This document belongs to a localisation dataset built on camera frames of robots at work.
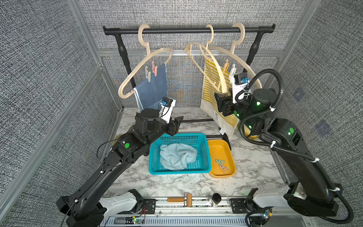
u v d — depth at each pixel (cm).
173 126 51
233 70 64
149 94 69
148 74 64
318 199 37
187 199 75
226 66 67
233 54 60
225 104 45
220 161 88
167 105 48
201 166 88
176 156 87
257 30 52
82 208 36
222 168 86
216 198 68
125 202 55
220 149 93
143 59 58
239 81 41
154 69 67
